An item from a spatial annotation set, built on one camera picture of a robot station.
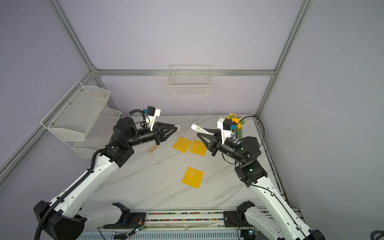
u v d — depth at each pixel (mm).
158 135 556
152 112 552
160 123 621
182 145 1039
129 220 709
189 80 949
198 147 1029
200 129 566
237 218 730
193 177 884
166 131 630
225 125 491
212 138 531
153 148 1006
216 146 514
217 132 562
